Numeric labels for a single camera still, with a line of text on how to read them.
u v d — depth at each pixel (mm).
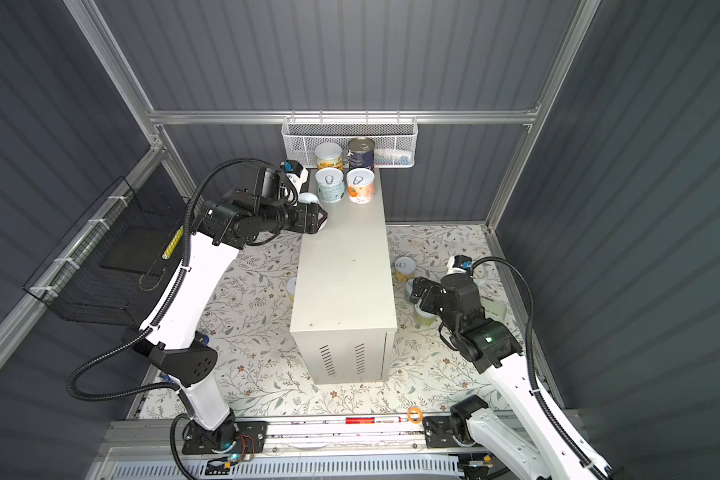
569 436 395
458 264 628
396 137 827
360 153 764
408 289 715
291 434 755
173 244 779
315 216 621
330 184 754
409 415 764
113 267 728
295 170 598
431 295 641
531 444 518
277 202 561
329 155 803
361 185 752
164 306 432
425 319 912
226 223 451
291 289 963
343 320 570
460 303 509
